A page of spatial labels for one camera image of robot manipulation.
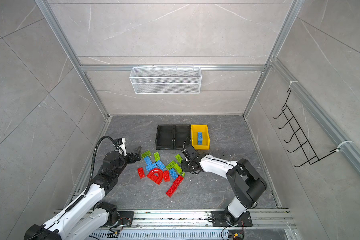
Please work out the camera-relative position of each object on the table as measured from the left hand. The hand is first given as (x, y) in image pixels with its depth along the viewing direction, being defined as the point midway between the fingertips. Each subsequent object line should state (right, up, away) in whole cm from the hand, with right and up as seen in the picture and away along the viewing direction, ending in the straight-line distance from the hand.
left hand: (132, 144), depth 81 cm
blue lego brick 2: (+8, -15, +9) cm, 19 cm away
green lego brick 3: (+20, -14, +11) cm, 27 cm away
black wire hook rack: (+80, +2, -19) cm, 82 cm away
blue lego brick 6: (+40, +3, +21) cm, 45 cm away
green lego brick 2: (+25, -11, +14) cm, 31 cm away
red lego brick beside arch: (+19, -19, +5) cm, 27 cm away
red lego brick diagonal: (+25, -23, +4) cm, 34 cm away
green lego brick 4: (+26, -16, +7) cm, 31 cm away
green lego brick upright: (+11, -10, +14) cm, 20 cm away
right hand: (+29, -15, +10) cm, 34 cm away
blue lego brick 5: (+40, 0, +20) cm, 45 cm away
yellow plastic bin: (+44, -2, +20) cm, 48 cm away
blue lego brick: (+5, -12, +12) cm, 17 cm away
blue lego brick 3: (+14, -14, +10) cm, 22 cm away
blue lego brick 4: (+22, -19, +7) cm, 30 cm away
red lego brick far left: (+3, -18, +7) cm, 20 cm away
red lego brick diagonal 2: (+22, -26, +1) cm, 34 cm away
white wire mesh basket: (+16, +42, +20) cm, 49 cm away
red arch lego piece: (+14, -21, +5) cm, 26 cm away
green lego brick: (+5, -8, +14) cm, 17 cm away
